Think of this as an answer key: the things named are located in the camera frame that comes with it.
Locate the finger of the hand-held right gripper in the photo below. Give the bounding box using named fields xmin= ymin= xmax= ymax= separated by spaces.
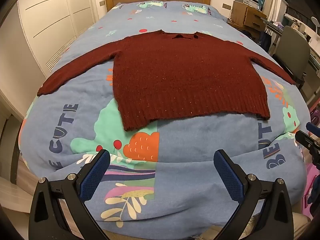
xmin=306 ymin=122 xmax=320 ymax=133
xmin=295 ymin=130 xmax=320 ymax=155

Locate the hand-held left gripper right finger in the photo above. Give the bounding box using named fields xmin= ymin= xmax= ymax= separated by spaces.
xmin=213 ymin=149 xmax=294 ymax=240

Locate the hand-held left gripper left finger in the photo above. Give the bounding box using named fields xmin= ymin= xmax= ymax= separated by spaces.
xmin=28 ymin=149 xmax=112 ymax=240

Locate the dark red knitted sweater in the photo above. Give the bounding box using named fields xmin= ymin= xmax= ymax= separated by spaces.
xmin=37 ymin=29 xmax=298 ymax=132

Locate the pink printed panel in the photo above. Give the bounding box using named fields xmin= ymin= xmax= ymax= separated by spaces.
xmin=301 ymin=160 xmax=320 ymax=217

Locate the blue printed blanket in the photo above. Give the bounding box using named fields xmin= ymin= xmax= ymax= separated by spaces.
xmin=19 ymin=1 xmax=312 ymax=233

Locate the grey-green chair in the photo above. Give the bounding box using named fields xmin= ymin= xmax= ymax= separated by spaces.
xmin=271 ymin=26 xmax=312 ymax=88

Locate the dark blue bag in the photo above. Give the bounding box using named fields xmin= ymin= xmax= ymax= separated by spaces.
xmin=259 ymin=30 xmax=272 ymax=53

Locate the white desk lamp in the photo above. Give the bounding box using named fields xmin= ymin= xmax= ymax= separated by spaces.
xmin=311 ymin=17 xmax=320 ymax=40

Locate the wooden nightstand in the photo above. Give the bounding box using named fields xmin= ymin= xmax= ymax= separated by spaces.
xmin=230 ymin=1 xmax=267 ymax=30

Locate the white wardrobe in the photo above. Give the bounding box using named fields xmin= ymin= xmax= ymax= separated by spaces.
xmin=17 ymin=0 xmax=108 ymax=73

